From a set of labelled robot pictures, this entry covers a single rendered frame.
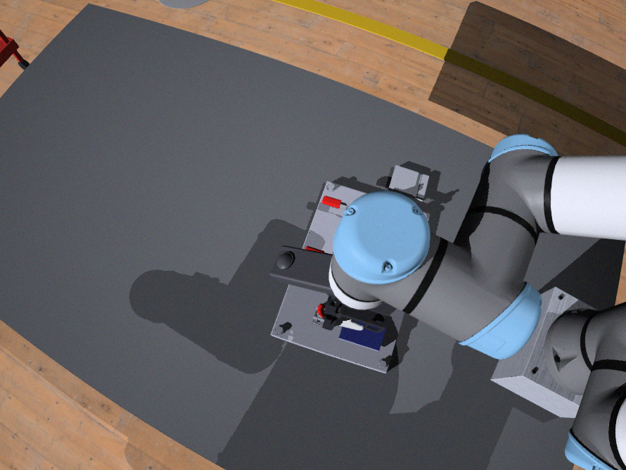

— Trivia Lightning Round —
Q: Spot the black toggle clamp with red handle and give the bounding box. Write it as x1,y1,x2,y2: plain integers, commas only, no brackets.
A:
322,196,350,212

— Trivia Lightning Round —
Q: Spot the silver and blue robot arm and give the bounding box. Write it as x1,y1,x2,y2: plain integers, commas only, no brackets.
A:
269,134,626,470

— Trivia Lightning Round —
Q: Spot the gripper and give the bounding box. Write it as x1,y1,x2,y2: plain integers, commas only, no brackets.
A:
322,293,396,333

